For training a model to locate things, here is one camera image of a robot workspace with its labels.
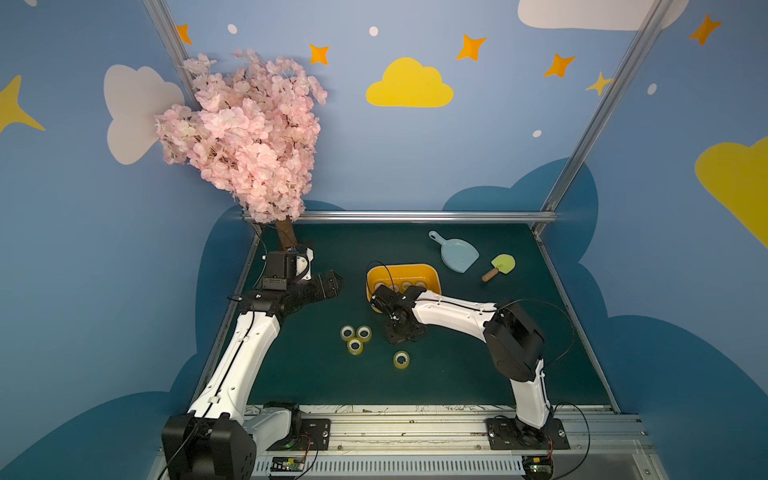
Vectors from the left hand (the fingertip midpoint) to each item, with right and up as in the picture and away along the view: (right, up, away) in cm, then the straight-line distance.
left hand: (329, 280), depth 80 cm
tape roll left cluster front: (+6, -21, +8) cm, 23 cm away
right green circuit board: (+54, -46, -7) cm, 71 cm away
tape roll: (+22, -4, +24) cm, 33 cm away
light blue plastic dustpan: (+43, +8, +34) cm, 55 cm away
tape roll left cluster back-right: (+9, -18, +11) cm, 23 cm away
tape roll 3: (+20, -24, +6) cm, 32 cm away
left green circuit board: (-9, -45, -8) cm, 46 cm away
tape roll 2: (+28, -3, +24) cm, 37 cm away
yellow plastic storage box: (+21, -1, +30) cm, 37 cm away
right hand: (+20, -17, +10) cm, 28 cm away
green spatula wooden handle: (+60, +4, +31) cm, 68 cm away
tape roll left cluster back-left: (+3, -17, +11) cm, 21 cm away
